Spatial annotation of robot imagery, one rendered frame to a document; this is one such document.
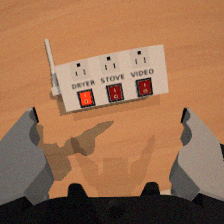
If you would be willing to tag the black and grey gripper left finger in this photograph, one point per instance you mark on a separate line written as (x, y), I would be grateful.
(25, 174)

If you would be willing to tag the white power strip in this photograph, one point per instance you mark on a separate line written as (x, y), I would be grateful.
(110, 78)

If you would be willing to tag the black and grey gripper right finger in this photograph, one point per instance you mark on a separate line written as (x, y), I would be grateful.
(197, 173)

